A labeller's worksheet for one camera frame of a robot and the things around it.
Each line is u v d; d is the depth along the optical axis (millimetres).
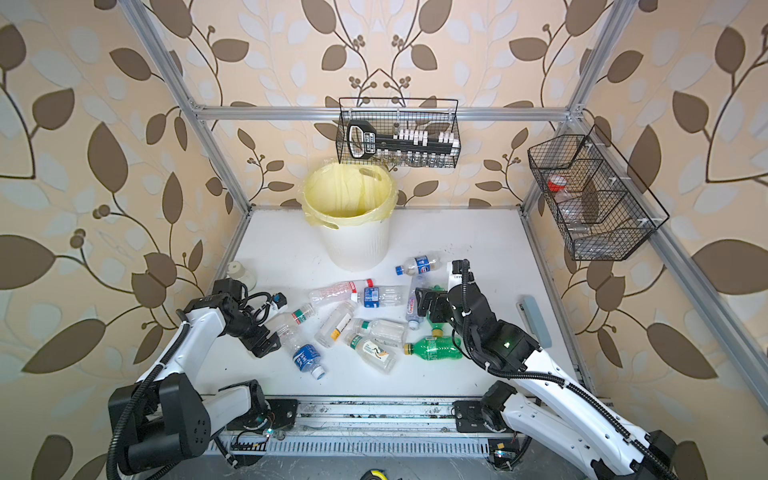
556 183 806
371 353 792
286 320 887
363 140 826
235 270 911
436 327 864
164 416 403
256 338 735
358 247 911
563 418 445
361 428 738
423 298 652
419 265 989
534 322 845
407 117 911
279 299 778
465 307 502
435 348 804
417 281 973
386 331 866
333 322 906
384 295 931
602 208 734
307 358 785
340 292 923
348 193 1021
